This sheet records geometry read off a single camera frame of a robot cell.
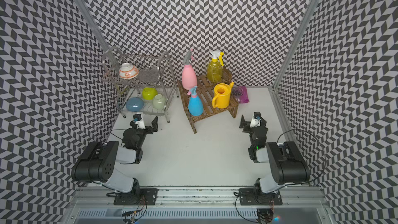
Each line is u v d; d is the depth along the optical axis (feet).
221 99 2.70
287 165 1.46
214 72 2.61
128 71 2.76
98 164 1.48
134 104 3.16
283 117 3.52
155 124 2.78
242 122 2.83
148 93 3.38
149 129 2.64
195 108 2.60
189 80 2.58
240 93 3.55
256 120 2.52
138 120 2.47
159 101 3.23
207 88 2.76
